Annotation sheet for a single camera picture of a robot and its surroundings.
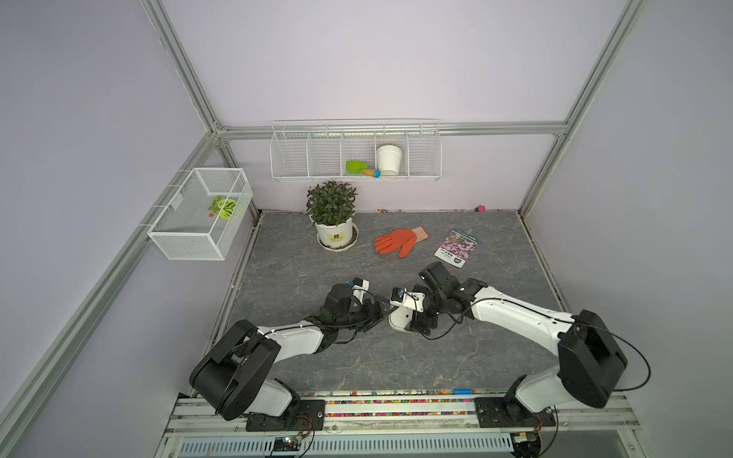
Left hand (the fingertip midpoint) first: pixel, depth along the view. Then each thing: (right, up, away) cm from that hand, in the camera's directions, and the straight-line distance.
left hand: (393, 314), depth 82 cm
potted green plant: (-21, +33, +14) cm, 41 cm away
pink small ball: (+41, +35, +42) cm, 68 cm away
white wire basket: (-55, +27, -1) cm, 61 cm away
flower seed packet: (+26, +18, +26) cm, 41 cm away
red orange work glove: (+6, +22, +30) cm, 37 cm away
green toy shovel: (-12, +47, +17) cm, 51 cm away
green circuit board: (-28, -30, -10) cm, 42 cm away
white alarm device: (+2, -1, +1) cm, 2 cm away
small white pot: (-1, +48, +10) cm, 49 cm away
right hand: (+5, +1, +3) cm, 6 cm away
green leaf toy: (-49, +31, -2) cm, 58 cm away
